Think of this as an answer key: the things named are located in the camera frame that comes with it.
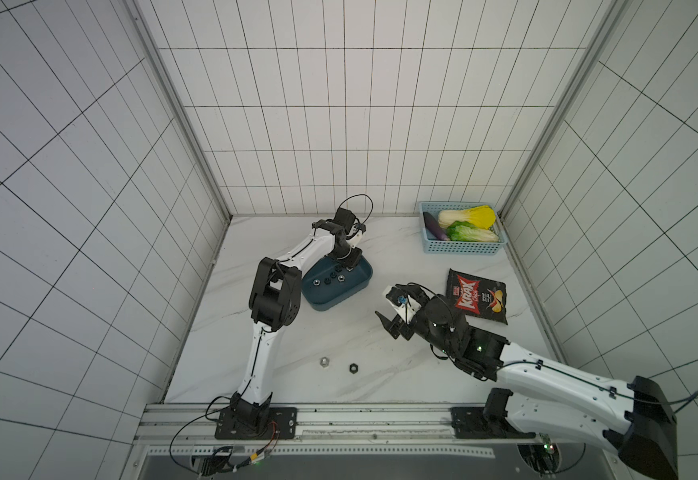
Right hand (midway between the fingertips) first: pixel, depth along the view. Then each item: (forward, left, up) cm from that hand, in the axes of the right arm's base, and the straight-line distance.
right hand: (380, 300), depth 74 cm
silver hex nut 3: (+18, +12, -19) cm, 29 cm away
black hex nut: (-11, +6, -19) cm, 23 cm away
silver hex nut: (-10, +15, -20) cm, 27 cm away
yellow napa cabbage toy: (+44, -38, -13) cm, 60 cm away
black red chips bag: (+13, -33, -19) cm, 41 cm away
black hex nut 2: (+15, +21, -18) cm, 31 cm away
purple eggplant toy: (+42, -22, -18) cm, 51 cm away
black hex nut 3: (+19, +15, -18) cm, 30 cm away
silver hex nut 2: (+17, +17, -19) cm, 31 cm away
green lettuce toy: (+35, -30, -12) cm, 48 cm away
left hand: (+21, +9, -15) cm, 28 cm away
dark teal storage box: (+17, +16, -20) cm, 30 cm away
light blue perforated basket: (+31, -20, -15) cm, 39 cm away
